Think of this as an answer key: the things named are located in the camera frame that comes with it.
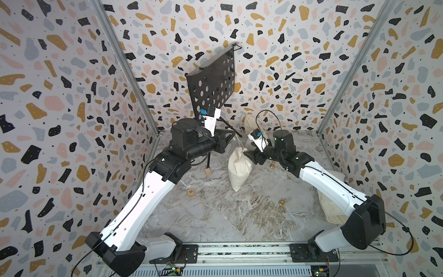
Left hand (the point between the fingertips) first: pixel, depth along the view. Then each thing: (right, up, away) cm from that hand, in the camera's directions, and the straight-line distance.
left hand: (235, 132), depth 59 cm
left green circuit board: (-26, -56, +12) cm, 63 cm away
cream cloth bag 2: (+11, +9, +54) cm, 56 cm away
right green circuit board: (+35, -57, +12) cm, 68 cm away
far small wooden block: (-15, -20, +40) cm, 47 cm away
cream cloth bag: (+2, -16, +29) cm, 33 cm away
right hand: (+7, -5, +19) cm, 21 cm away
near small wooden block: (-23, -29, +31) cm, 48 cm away
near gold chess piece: (+24, -33, +28) cm, 50 cm away
